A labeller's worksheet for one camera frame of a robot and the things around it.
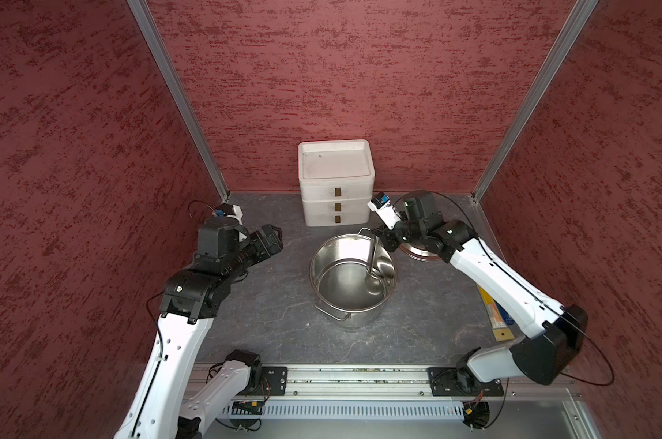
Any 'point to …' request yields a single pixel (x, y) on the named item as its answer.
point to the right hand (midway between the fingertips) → (374, 233)
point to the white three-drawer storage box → (336, 181)
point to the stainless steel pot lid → (451, 211)
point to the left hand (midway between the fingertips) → (266, 243)
